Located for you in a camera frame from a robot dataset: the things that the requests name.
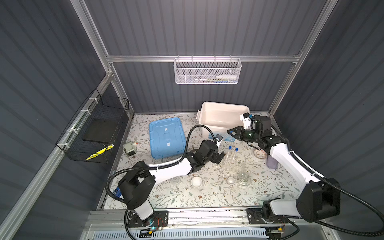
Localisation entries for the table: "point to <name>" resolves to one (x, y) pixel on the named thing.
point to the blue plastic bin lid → (167, 138)
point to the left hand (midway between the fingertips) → (217, 147)
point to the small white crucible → (231, 180)
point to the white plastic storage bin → (220, 118)
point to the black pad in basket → (101, 130)
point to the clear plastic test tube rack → (234, 161)
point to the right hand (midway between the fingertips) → (230, 132)
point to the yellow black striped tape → (102, 151)
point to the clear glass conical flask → (245, 179)
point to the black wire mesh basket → (97, 106)
